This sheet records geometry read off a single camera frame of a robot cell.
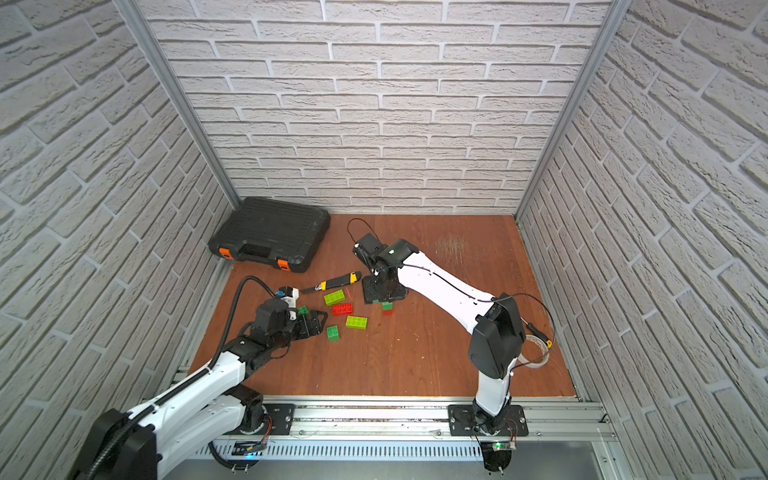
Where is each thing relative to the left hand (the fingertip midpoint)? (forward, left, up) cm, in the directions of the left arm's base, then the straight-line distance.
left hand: (319, 313), depth 85 cm
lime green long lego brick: (+8, -3, -5) cm, 10 cm away
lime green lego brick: (-1, -10, -5) cm, 12 cm away
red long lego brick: (+4, -6, -5) cm, 9 cm away
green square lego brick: (-5, -4, -4) cm, 7 cm away
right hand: (+1, -18, +8) cm, 20 cm away
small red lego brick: (+3, -20, -5) cm, 21 cm away
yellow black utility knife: (+14, -2, -6) cm, 15 cm away
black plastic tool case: (+33, +18, -3) cm, 38 cm away
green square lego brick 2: (+3, -20, -1) cm, 20 cm away
